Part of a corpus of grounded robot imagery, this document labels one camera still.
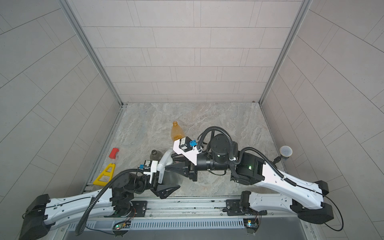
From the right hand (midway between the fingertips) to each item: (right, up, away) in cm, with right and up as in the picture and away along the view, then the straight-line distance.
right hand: (170, 165), depth 47 cm
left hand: (+2, -8, +9) cm, 12 cm away
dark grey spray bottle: (-13, -5, +30) cm, 33 cm away
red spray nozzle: (-42, -7, +41) cm, 59 cm away
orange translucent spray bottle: (-6, +4, +50) cm, 50 cm away
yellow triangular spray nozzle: (-43, -16, +34) cm, 57 cm away
